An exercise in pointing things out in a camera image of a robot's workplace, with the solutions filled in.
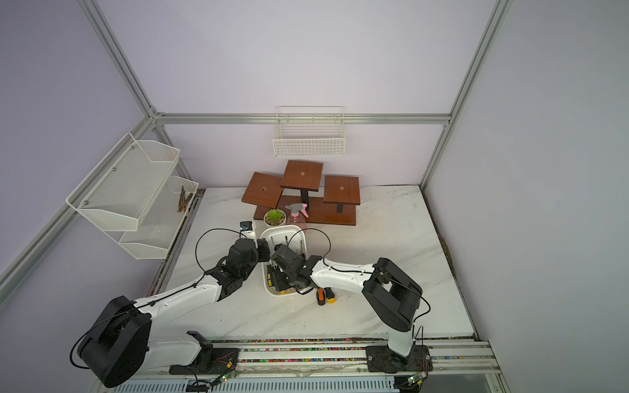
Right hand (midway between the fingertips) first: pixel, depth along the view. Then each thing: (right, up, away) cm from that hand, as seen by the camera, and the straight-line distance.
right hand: (280, 283), depth 86 cm
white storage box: (-1, +17, +5) cm, 17 cm away
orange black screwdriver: (+15, -4, -2) cm, 15 cm away
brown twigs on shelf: (-42, +30, +12) cm, 53 cm away
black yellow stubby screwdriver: (+18, -4, -1) cm, 18 cm away
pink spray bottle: (+4, +23, +12) cm, 26 cm away
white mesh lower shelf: (-48, +20, +7) cm, 53 cm away
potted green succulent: (-5, +23, +12) cm, 27 cm away
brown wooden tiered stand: (+17, +30, +10) cm, 36 cm away
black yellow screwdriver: (-4, +2, 0) cm, 4 cm away
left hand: (-6, +14, +2) cm, 16 cm away
